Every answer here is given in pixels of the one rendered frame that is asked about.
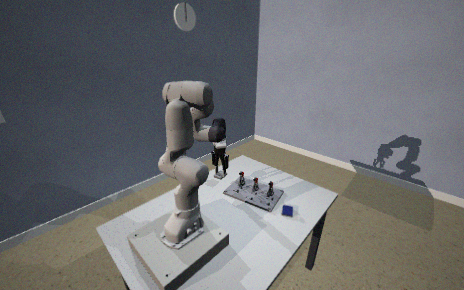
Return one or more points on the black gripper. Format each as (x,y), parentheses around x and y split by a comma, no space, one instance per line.
(220,153)

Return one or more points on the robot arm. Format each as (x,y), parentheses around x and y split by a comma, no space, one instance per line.
(183,125)

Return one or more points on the blue rectangular block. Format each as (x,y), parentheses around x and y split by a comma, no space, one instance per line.
(287,211)

